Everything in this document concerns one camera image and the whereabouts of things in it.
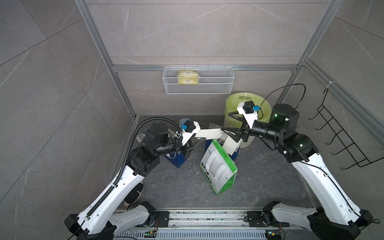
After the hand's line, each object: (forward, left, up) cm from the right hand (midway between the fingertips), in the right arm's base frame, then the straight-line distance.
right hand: (228, 120), depth 57 cm
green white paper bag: (-10, +2, -22) cm, 24 cm away
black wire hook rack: (-5, -54, -13) cm, 56 cm away
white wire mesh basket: (+51, +1, -14) cm, 53 cm away
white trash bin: (+15, -21, -41) cm, 48 cm away
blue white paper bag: (+5, +24, -40) cm, 47 cm away
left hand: (-5, +10, -4) cm, 11 cm away
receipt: (+4, -6, -24) cm, 25 cm away
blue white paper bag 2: (+1, -8, -31) cm, 32 cm away
